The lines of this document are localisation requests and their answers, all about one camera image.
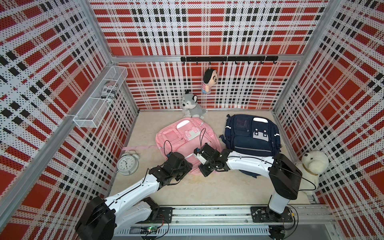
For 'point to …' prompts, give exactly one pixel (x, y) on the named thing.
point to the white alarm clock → (128, 164)
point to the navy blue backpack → (252, 134)
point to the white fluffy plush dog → (313, 164)
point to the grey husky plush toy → (192, 109)
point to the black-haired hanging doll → (210, 79)
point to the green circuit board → (150, 229)
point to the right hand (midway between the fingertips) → (204, 168)
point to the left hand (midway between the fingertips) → (193, 166)
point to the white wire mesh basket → (92, 111)
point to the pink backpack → (183, 136)
